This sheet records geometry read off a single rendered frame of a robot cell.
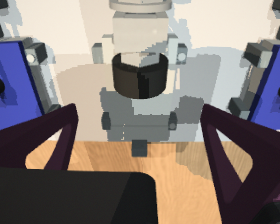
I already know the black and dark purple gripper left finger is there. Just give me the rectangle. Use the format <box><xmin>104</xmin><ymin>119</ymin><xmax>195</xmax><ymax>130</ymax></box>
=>
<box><xmin>0</xmin><ymin>103</ymin><xmax>79</xmax><ymax>170</ymax></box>

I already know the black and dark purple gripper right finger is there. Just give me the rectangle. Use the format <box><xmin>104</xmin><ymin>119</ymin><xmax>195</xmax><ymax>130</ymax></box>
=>
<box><xmin>200</xmin><ymin>104</ymin><xmax>280</xmax><ymax>224</ymax></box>

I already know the blue rectangular block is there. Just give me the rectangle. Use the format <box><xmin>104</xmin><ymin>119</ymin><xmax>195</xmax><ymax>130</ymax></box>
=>
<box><xmin>243</xmin><ymin>39</ymin><xmax>280</xmax><ymax>130</ymax></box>

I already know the blue flat plate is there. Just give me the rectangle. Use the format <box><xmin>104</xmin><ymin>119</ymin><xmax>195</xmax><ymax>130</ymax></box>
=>
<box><xmin>0</xmin><ymin>37</ymin><xmax>49</xmax><ymax>130</ymax></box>

